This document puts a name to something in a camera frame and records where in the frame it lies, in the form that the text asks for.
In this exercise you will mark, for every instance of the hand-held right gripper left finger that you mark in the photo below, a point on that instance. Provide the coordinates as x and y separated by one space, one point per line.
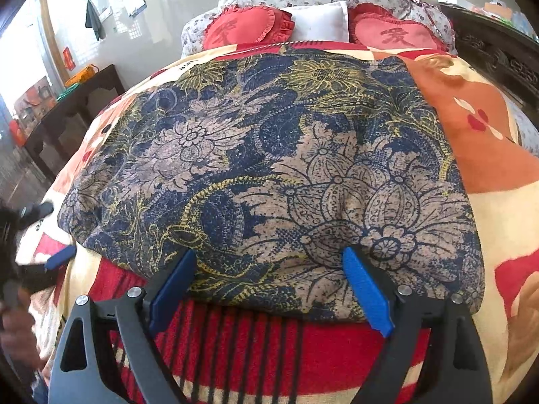
172 290

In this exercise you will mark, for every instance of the red wall sticker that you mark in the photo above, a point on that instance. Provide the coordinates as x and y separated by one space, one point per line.
68 58

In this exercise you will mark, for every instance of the white square pillow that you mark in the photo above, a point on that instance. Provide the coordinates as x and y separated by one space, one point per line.
320 21

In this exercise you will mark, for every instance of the green bundle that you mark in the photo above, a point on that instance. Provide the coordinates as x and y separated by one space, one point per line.
67 91

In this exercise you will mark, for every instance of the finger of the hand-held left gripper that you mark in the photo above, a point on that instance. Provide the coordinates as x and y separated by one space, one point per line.
61 256
38 211

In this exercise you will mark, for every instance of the orange printed poster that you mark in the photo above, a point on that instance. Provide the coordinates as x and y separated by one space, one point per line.
33 103

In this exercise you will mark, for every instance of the floral bed sheet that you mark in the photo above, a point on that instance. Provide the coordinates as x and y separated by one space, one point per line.
528 134

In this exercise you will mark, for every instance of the orange red printed blanket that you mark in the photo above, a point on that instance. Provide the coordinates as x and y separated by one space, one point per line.
463 134

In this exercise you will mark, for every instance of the carved dark wooden cabinet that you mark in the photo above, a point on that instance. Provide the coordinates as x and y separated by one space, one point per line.
497 59

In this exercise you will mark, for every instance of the red heart-shaped pillow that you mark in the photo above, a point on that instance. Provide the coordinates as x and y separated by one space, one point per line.
396 33
240 29

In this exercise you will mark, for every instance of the orange bag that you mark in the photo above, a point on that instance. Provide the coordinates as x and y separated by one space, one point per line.
80 75

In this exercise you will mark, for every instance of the blue plastic bag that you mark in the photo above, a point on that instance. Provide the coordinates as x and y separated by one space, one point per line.
523 20

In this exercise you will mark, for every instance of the dark wooden side table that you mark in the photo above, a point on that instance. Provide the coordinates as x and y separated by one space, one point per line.
84 105

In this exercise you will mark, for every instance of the dark green hanging cloth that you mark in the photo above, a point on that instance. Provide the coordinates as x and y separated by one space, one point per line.
94 19

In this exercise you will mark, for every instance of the person's left hand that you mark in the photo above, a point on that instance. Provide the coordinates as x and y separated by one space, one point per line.
17 336

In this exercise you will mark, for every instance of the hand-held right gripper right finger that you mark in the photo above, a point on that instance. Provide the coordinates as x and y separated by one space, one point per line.
366 290

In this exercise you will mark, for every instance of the orange paper box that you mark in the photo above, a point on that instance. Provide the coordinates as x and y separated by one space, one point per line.
497 9

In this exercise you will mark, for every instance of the blue floral print shirt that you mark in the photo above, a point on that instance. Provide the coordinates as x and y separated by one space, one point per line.
273 176

